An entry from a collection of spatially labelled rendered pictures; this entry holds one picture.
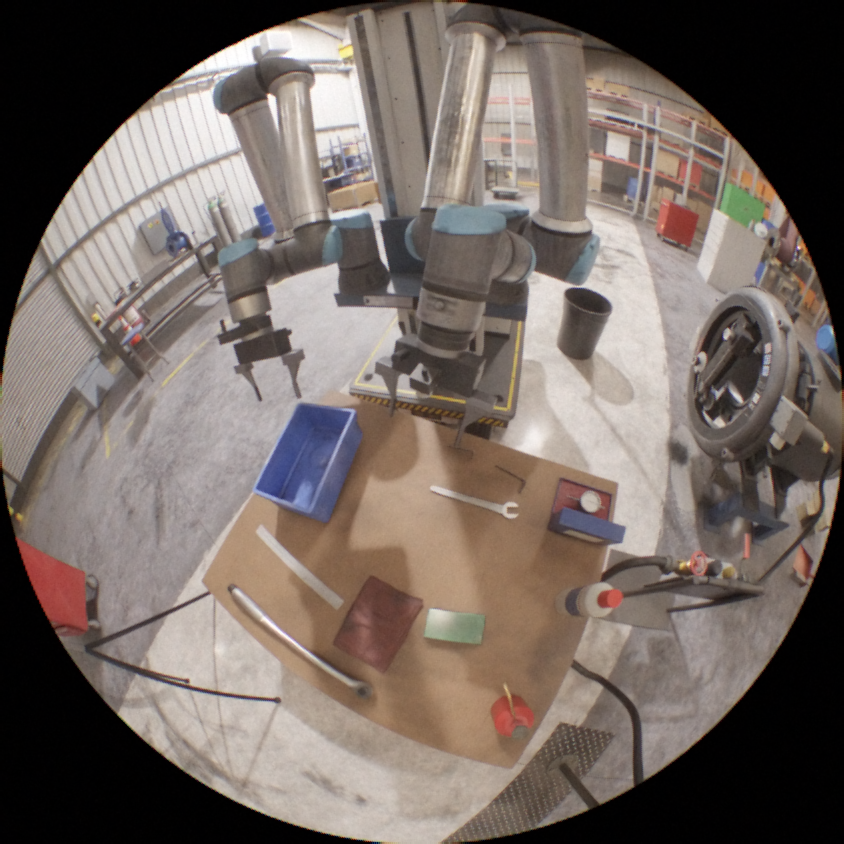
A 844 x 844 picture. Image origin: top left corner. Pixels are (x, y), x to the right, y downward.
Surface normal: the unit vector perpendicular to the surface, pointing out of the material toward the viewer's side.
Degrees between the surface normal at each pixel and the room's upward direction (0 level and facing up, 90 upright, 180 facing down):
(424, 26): 90
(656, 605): 0
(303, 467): 0
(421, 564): 0
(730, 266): 90
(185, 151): 90
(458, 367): 66
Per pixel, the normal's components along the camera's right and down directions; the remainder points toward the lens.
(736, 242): -0.53, 0.72
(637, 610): -0.11, -0.58
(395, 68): -0.30, 0.79
